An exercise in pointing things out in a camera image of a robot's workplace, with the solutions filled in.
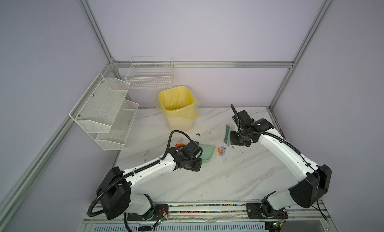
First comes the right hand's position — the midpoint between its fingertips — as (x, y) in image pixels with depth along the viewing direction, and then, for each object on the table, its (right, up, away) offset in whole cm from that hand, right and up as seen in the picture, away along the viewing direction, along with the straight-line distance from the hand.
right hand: (231, 140), depth 79 cm
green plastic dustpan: (-12, -8, +11) cm, 18 cm away
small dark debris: (-17, +1, +25) cm, 31 cm away
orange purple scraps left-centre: (-26, -1, -16) cm, 31 cm away
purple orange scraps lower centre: (-2, -9, +16) cm, 18 cm away
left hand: (-18, -15, 0) cm, 24 cm away
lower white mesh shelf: (-69, -1, +10) cm, 69 cm away
